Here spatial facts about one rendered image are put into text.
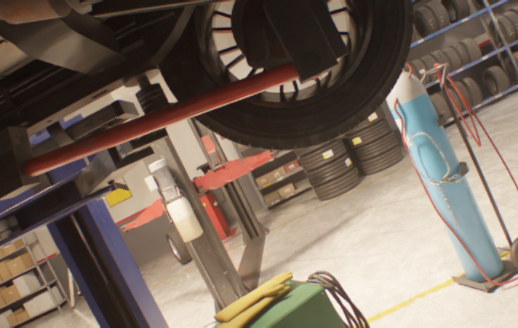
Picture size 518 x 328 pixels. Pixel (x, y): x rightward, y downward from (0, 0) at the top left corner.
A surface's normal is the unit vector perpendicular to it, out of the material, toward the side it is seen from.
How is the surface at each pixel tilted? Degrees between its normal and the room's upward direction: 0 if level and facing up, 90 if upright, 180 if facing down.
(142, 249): 90
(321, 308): 86
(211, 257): 90
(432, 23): 103
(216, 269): 90
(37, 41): 158
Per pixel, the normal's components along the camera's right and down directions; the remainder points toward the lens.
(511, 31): 0.05, 0.26
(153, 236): -0.05, 0.07
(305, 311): 0.38, -0.23
